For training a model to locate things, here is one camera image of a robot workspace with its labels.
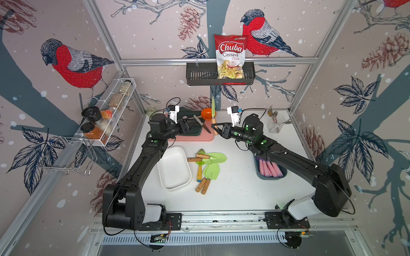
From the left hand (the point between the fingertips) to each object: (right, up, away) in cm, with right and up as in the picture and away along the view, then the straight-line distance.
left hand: (196, 118), depth 77 cm
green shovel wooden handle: (+8, +2, -4) cm, 10 cm away
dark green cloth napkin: (-4, -5, +34) cm, 34 cm away
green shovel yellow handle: (+1, -27, +15) cm, 31 cm away
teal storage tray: (+33, -28, +10) cm, 44 cm away
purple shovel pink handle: (+36, -27, +11) cm, 46 cm away
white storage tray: (-14, -29, +13) cm, 35 cm away
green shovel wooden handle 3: (+8, -30, +13) cm, 34 cm away
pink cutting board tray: (+3, -10, +29) cm, 31 cm away
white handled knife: (+1, -3, +33) cm, 33 cm away
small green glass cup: (-40, +8, +45) cm, 60 cm away
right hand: (+8, -3, -4) cm, 10 cm away
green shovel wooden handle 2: (+11, -23, +18) cm, 31 cm away
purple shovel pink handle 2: (+41, -29, +6) cm, 51 cm away
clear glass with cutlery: (+50, -5, +27) cm, 57 cm away
